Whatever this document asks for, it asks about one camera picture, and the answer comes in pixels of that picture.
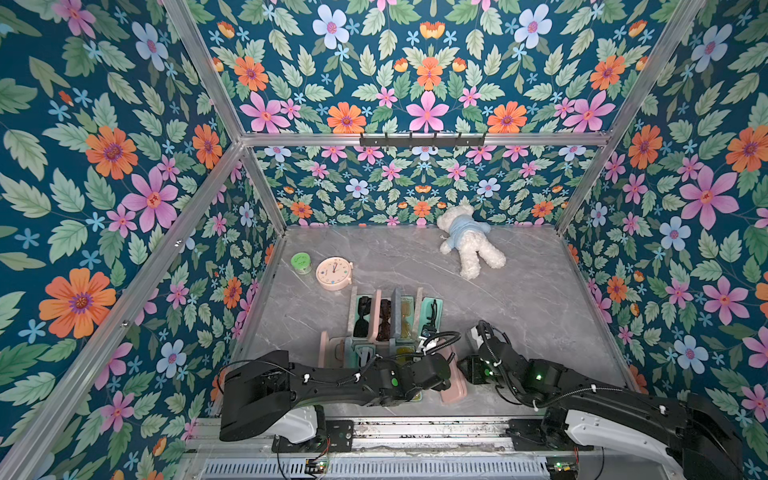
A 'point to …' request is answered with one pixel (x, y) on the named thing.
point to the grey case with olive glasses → (402, 316)
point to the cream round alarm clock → (334, 273)
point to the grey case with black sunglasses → (359, 315)
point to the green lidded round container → (301, 263)
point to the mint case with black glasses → (431, 316)
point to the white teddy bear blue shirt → (467, 234)
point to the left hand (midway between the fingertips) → (447, 366)
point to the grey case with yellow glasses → (403, 351)
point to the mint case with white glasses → (359, 351)
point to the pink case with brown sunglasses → (381, 319)
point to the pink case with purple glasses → (458, 390)
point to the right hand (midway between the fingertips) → (462, 362)
